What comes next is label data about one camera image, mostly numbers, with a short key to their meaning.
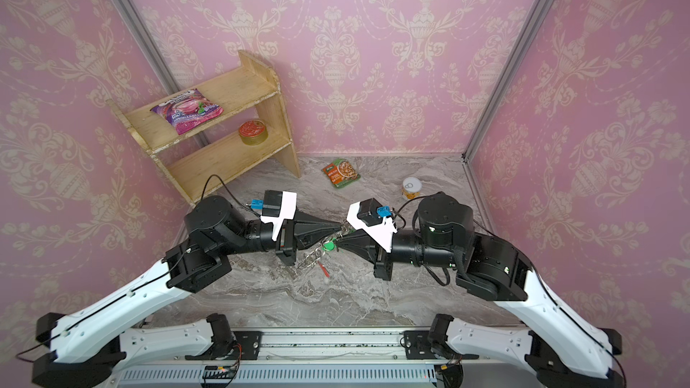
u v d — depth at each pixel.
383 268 0.44
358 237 0.45
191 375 0.71
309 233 0.44
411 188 1.03
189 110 0.70
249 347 0.74
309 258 0.46
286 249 0.41
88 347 0.39
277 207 0.37
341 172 1.13
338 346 0.76
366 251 0.43
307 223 0.44
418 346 0.74
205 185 0.85
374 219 0.37
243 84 0.82
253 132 0.95
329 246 0.49
